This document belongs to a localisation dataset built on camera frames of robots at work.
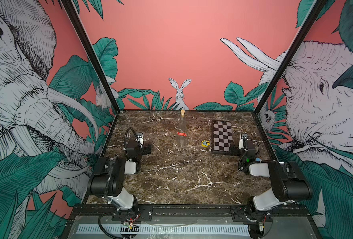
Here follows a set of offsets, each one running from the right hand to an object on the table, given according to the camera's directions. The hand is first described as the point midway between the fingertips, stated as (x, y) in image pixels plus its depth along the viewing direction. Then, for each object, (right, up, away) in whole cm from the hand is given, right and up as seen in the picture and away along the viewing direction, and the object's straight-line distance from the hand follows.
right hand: (238, 139), depth 95 cm
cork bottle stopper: (-37, +16, -20) cm, 45 cm away
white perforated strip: (-46, -41, -25) cm, 66 cm away
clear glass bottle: (-37, -2, +4) cm, 37 cm away
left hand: (-63, +1, 0) cm, 63 cm away
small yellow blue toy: (-21, -3, +6) cm, 22 cm away
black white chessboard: (-9, -1, +6) cm, 11 cm away
